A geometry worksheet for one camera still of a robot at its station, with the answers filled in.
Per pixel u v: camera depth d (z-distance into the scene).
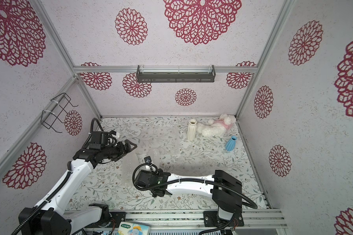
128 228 0.67
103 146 0.64
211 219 0.72
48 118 0.73
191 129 0.96
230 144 0.95
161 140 1.07
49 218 0.37
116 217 0.73
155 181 0.55
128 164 0.85
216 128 1.00
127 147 0.70
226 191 0.44
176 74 0.93
